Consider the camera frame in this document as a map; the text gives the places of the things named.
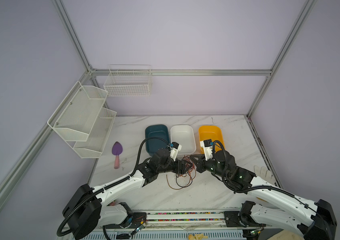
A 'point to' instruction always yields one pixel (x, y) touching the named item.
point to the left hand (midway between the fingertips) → (187, 164)
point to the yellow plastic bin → (213, 132)
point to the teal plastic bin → (159, 131)
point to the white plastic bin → (183, 135)
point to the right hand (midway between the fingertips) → (189, 157)
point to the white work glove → (263, 173)
